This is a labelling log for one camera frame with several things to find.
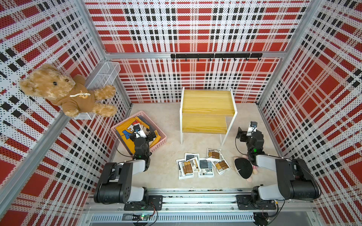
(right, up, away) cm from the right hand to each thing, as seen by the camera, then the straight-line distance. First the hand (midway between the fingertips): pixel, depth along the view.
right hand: (248, 127), depth 91 cm
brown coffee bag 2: (-23, -17, -2) cm, 28 cm away
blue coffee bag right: (-28, -25, -7) cm, 38 cm away
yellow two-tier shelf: (-30, +9, -19) cm, 37 cm away
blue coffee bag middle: (-38, -18, -2) cm, 42 cm away
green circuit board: (-63, -44, -22) cm, 80 cm away
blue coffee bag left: (-44, -28, -9) cm, 53 cm away
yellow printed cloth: (-82, -1, +5) cm, 83 cm away
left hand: (-67, 0, -3) cm, 67 cm away
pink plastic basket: (-59, -10, -2) cm, 60 cm away
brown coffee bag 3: (-19, -23, -7) cm, 31 cm away
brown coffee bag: (-38, -23, -8) cm, 45 cm away
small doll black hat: (-8, -22, -13) cm, 27 cm away
